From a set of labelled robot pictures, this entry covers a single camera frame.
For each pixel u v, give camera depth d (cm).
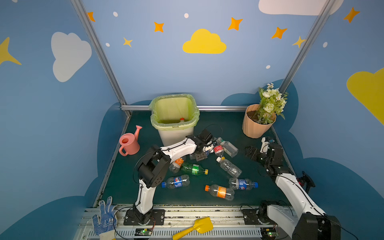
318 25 75
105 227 71
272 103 86
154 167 50
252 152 78
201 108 126
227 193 79
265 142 76
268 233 71
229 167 87
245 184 80
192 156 91
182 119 104
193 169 86
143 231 71
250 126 98
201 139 73
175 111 99
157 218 75
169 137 91
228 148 101
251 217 75
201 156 84
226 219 75
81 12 70
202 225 72
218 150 96
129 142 91
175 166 91
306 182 72
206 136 75
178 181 81
